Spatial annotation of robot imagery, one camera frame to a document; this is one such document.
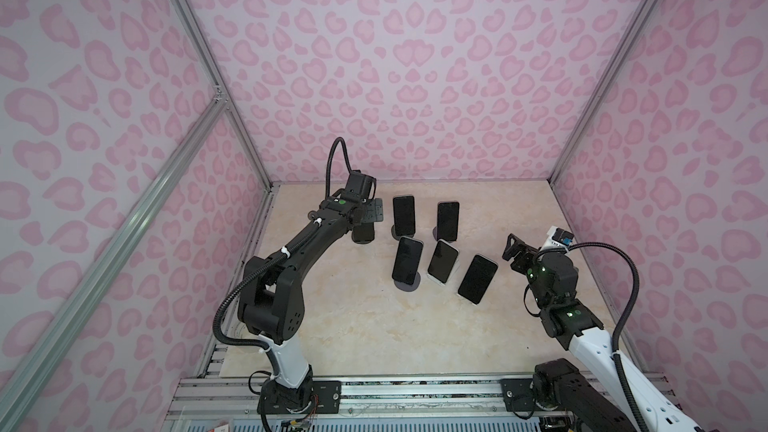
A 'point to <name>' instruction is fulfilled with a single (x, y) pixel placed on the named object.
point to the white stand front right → (486, 257)
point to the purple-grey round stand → (407, 286)
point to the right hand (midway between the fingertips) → (522, 238)
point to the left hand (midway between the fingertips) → (366, 203)
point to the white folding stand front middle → (454, 269)
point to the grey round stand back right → (435, 234)
